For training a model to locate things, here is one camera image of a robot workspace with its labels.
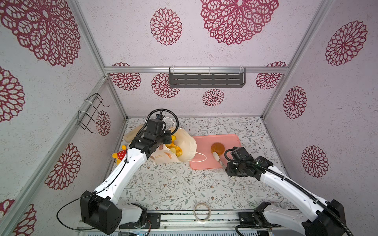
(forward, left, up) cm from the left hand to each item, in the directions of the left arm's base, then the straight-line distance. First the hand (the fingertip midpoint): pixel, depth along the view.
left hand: (167, 136), depth 80 cm
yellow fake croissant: (0, -3, -11) cm, 11 cm away
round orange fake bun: (+4, -31, -19) cm, 37 cm away
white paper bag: (-8, +2, -6) cm, 10 cm away
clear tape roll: (-34, -22, -22) cm, 46 cm away
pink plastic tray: (+12, -23, -25) cm, 36 cm away
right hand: (-14, -33, -11) cm, 37 cm away
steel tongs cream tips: (-4, -29, -16) cm, 33 cm away
